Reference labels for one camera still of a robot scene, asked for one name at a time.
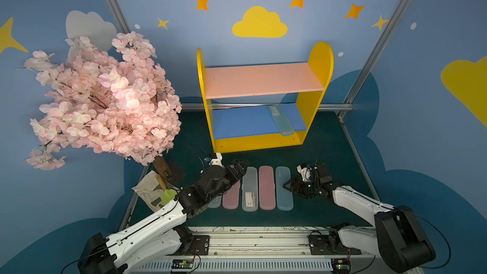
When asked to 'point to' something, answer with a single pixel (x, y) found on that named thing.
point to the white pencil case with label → (250, 189)
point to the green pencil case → (285, 198)
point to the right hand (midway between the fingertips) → (290, 185)
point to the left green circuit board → (182, 264)
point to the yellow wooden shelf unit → (260, 106)
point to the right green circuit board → (341, 266)
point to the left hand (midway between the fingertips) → (245, 164)
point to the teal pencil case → (281, 120)
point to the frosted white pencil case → (215, 203)
